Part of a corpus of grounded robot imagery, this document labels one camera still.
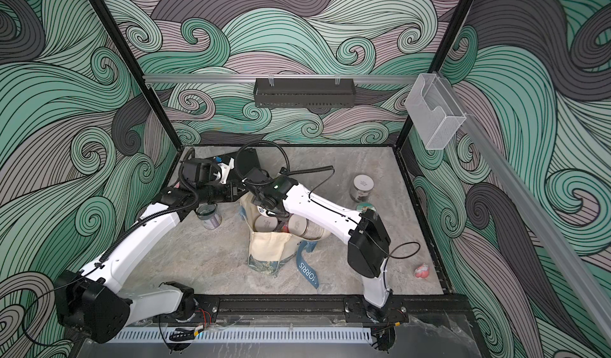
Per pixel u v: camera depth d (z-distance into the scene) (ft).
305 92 3.11
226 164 2.30
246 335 2.29
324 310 2.44
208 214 2.12
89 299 1.22
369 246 1.46
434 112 2.54
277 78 3.08
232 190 2.20
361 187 3.06
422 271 2.51
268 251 2.38
